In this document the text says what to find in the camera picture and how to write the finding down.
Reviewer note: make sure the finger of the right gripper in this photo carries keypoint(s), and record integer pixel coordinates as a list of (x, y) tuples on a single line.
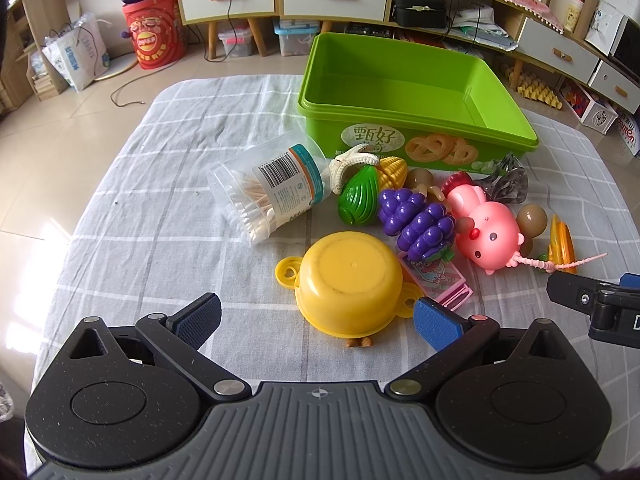
[(630, 280), (575, 291)]

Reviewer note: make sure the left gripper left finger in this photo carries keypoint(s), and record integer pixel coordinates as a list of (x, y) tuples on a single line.
[(175, 343)]

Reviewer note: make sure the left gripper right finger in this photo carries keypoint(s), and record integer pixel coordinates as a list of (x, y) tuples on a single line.
[(458, 342)]

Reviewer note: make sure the orange toy pot lid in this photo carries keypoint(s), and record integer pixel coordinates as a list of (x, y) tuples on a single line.
[(560, 249)]

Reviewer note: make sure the pink card box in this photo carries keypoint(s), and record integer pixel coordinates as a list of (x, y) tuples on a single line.
[(439, 280)]

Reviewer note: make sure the tan rubber hand toy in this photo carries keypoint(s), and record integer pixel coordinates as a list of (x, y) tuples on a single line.
[(420, 180), (532, 221)]

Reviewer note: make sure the pink pig toy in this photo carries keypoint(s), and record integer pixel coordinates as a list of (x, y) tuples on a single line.
[(487, 232)]

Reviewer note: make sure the purple toy grapes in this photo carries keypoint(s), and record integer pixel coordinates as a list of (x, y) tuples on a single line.
[(424, 231)]

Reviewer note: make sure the yellow toy pot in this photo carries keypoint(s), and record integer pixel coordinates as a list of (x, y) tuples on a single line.
[(348, 285)]

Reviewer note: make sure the toy corn with green husk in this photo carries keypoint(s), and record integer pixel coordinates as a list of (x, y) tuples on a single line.
[(358, 203)]

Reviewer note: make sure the cotton swab jar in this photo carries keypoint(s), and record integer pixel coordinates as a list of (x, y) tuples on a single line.
[(270, 184)]

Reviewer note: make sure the white starfish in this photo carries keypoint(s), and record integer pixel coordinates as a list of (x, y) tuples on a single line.
[(346, 165)]

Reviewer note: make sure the yellow egg tray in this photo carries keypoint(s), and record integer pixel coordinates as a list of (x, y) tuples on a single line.
[(531, 87)]

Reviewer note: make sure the green plastic cookie box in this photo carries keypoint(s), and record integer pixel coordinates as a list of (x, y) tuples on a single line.
[(433, 107)]

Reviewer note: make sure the microwave oven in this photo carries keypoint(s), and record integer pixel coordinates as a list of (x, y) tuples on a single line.
[(614, 31)]

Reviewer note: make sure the wooden cabinet with white drawers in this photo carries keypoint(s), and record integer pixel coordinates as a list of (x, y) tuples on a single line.
[(526, 28)]

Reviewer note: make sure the white paper shopping bag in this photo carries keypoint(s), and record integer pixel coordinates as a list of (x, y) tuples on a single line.
[(77, 51)]

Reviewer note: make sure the clear storage bin pink contents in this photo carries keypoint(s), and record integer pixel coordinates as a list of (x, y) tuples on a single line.
[(238, 42)]

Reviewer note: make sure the red cartoon bucket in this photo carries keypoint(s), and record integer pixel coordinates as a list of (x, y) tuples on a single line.
[(155, 29)]

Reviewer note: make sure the clear storage bin blue lid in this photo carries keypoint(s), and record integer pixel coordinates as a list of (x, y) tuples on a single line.
[(295, 36)]

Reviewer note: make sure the black case on shelf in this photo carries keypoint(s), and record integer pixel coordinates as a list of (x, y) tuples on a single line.
[(420, 13)]

